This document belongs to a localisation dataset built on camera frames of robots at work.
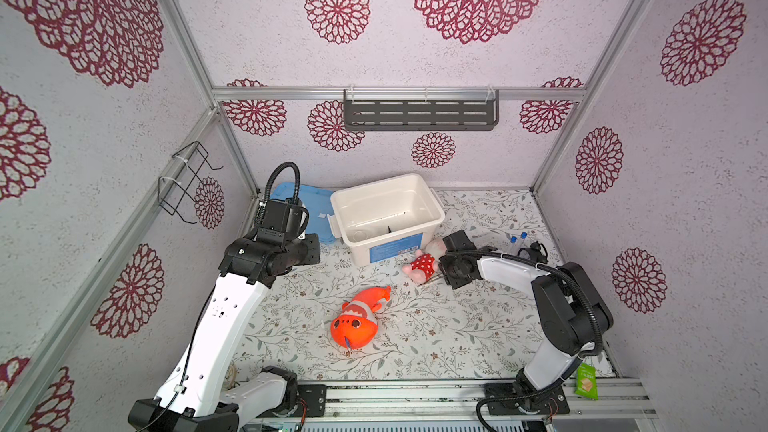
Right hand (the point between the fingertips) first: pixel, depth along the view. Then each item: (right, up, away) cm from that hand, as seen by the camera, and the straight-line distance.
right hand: (438, 264), depth 96 cm
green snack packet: (+34, -28, -20) cm, 48 cm away
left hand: (-36, +6, -23) cm, 43 cm away
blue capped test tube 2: (+21, +9, -8) cm, 24 cm away
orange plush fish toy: (-24, -13, -18) cm, 33 cm away
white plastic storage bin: (-16, +14, +14) cm, 26 cm away
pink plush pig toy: (-5, +1, -3) cm, 6 cm away
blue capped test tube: (+24, +10, -8) cm, 27 cm away
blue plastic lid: (-39, +21, +1) cm, 44 cm away
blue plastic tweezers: (-15, +10, +13) cm, 23 cm away
